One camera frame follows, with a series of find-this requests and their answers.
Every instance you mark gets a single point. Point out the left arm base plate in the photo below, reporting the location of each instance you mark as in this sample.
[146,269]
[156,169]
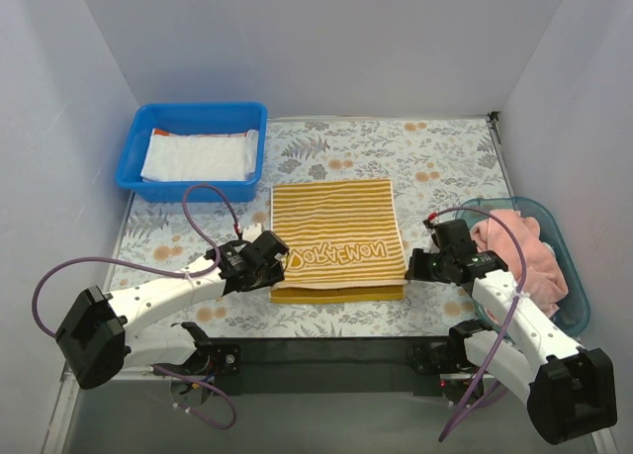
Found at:
[221,359]

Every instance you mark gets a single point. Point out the floral table mat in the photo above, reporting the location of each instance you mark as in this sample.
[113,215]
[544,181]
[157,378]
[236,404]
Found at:
[433,165]

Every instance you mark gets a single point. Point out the teal laundry basket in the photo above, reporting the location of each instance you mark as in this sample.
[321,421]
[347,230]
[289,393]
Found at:
[573,314]

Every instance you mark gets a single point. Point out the blue plastic bin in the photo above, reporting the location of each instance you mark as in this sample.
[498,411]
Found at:
[203,118]

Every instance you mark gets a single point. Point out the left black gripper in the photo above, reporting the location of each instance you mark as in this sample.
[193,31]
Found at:
[270,255]

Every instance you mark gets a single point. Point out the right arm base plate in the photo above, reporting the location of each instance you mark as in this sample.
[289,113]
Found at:
[437,359]

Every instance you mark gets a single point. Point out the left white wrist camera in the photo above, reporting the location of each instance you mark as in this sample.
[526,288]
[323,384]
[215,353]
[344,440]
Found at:
[251,233]

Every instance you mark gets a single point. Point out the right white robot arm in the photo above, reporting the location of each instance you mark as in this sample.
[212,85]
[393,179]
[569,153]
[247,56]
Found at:
[568,390]

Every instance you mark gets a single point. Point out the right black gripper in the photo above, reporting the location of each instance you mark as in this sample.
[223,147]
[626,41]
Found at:
[421,267]

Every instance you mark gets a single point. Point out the aluminium frame rail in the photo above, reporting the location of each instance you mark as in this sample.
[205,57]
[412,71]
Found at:
[302,398]

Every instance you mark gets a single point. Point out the white towel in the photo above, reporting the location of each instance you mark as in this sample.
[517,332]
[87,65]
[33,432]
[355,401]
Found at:
[194,159]

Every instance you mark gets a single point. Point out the yellow striped towel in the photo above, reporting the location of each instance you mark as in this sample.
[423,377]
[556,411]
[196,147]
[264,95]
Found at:
[344,239]

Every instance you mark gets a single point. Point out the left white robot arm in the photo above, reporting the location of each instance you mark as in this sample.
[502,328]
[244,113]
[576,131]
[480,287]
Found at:
[105,333]

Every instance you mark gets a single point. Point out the orange cartoon towel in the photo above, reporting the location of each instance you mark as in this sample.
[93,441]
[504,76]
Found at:
[161,132]

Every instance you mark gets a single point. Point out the pink towel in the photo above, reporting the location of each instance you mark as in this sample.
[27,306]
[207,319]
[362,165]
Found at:
[545,282]

